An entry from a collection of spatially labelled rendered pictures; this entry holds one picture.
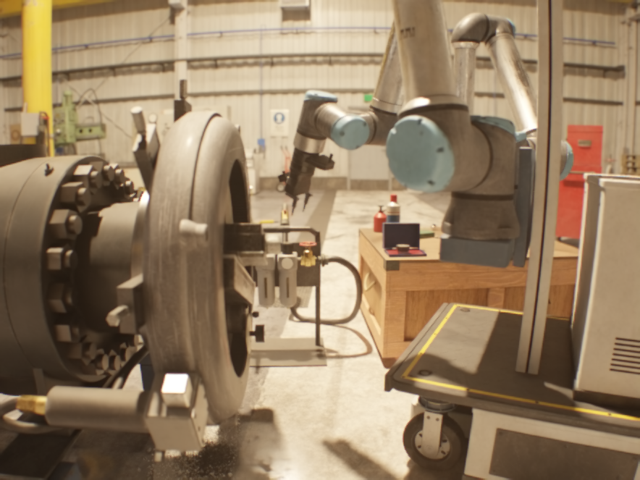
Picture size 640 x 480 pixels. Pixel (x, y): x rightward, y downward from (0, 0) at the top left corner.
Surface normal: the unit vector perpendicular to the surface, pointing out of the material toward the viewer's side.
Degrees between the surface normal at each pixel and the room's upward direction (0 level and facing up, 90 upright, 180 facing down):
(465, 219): 70
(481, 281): 90
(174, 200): 57
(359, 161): 90
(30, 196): 44
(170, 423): 113
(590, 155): 91
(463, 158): 96
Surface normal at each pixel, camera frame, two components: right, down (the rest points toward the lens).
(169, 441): 0.05, 0.55
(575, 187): -0.55, 0.15
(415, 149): -0.78, 0.20
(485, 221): -0.19, -0.17
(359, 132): 0.48, 0.55
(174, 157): 0.05, -0.58
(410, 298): 0.05, 0.18
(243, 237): 0.05, -0.23
